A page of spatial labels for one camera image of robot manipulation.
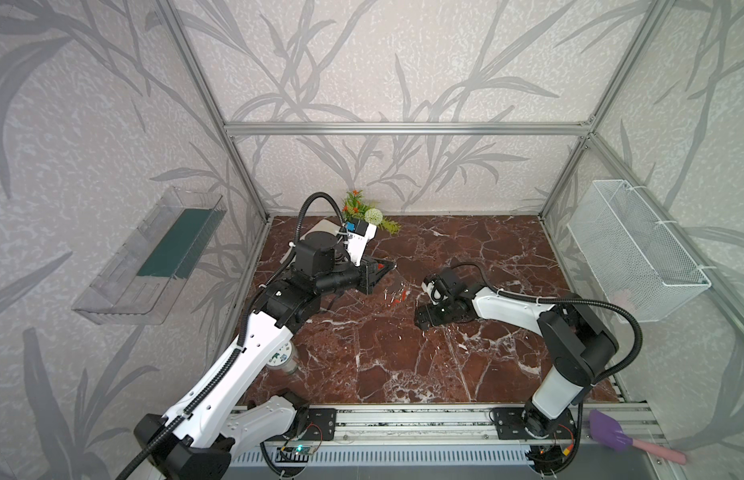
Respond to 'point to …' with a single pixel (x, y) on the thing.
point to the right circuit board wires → (552, 459)
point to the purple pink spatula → (607, 431)
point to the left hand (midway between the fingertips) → (396, 260)
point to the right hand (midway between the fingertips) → (426, 310)
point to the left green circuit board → (294, 454)
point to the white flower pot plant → (353, 208)
